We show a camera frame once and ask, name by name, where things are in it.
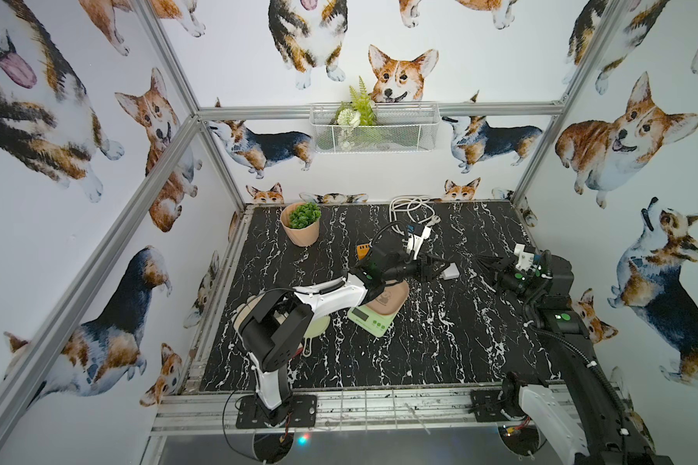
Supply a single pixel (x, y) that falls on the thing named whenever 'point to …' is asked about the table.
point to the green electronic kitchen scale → (373, 323)
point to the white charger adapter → (452, 272)
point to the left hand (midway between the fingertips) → (450, 261)
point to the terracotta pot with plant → (301, 223)
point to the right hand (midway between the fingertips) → (472, 252)
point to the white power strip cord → (417, 210)
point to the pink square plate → (394, 297)
